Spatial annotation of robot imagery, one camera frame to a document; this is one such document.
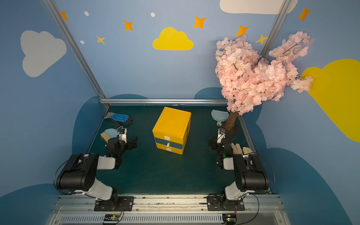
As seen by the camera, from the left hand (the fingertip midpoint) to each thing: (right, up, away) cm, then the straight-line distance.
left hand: (129, 135), depth 94 cm
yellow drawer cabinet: (+30, +5, -14) cm, 33 cm away
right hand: (+62, 0, +1) cm, 62 cm away
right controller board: (+62, -42, -21) cm, 78 cm away
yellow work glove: (+80, -10, -2) cm, 80 cm away
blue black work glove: (-16, +11, +17) cm, 25 cm away
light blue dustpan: (+68, +13, +21) cm, 72 cm away
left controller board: (-2, -42, -22) cm, 47 cm away
